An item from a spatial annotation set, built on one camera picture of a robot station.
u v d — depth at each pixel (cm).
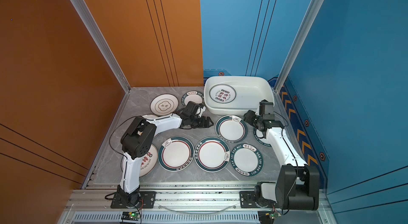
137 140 55
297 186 41
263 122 63
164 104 109
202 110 94
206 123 88
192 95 116
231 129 97
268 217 71
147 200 74
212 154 88
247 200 73
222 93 116
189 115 80
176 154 88
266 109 65
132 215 71
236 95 114
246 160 86
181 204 74
